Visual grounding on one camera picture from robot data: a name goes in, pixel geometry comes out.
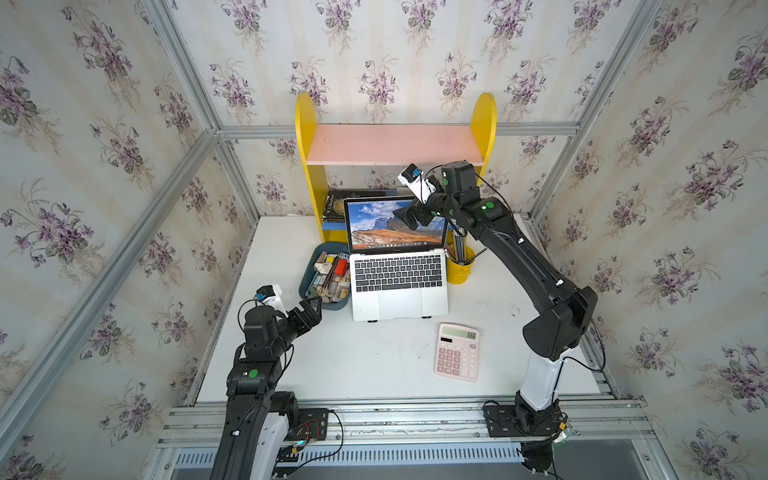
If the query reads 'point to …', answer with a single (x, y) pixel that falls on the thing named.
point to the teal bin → (324, 275)
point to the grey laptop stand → (373, 318)
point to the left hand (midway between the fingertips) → (315, 307)
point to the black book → (333, 211)
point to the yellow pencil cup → (459, 272)
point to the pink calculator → (457, 352)
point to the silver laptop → (398, 274)
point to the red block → (341, 266)
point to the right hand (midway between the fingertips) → (409, 197)
